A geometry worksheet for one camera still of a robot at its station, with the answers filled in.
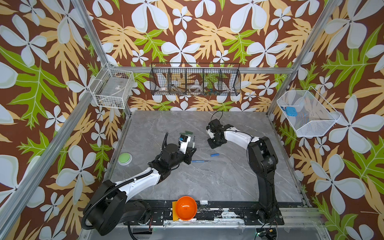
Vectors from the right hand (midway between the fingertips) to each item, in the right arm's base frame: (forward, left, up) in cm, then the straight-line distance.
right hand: (211, 144), depth 100 cm
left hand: (-12, +12, +15) cm, 23 cm away
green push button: (-10, +56, -1) cm, 57 cm away
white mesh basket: (-1, -52, +28) cm, 59 cm away
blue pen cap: (-7, -2, -2) cm, 8 cm away
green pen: (-11, +13, +19) cm, 26 cm away
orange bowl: (-39, +17, -1) cm, 42 cm away
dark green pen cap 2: (+12, +19, -3) cm, 23 cm away
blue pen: (-12, +8, -1) cm, 14 cm away
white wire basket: (+19, +60, +33) cm, 71 cm away
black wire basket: (+32, +11, +30) cm, 45 cm away
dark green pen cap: (+11, +14, -1) cm, 18 cm away
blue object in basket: (+7, -45, +24) cm, 52 cm away
